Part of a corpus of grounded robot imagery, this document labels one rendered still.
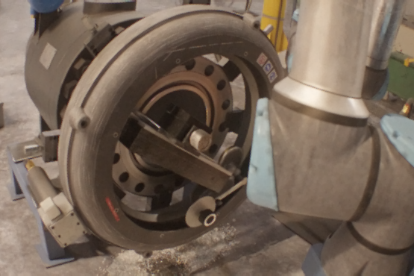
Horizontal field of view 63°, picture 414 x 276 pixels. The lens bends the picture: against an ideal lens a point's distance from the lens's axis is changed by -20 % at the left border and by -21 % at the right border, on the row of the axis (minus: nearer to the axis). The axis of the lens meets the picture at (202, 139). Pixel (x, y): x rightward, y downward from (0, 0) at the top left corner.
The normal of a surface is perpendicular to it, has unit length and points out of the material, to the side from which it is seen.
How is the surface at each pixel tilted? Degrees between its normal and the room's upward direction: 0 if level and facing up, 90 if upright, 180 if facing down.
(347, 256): 70
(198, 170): 90
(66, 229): 90
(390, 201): 87
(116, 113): 90
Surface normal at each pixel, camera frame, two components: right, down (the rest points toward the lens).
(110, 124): 0.62, 0.43
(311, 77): -0.67, 0.12
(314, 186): -0.18, 0.36
